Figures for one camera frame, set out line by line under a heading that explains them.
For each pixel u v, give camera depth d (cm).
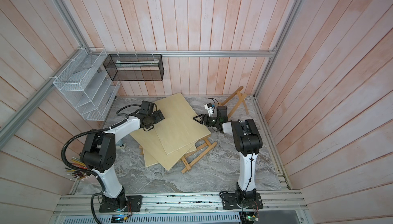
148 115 78
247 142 56
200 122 91
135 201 74
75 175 69
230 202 73
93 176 52
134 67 104
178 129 94
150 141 88
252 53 191
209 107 95
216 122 88
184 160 84
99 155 49
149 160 82
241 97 91
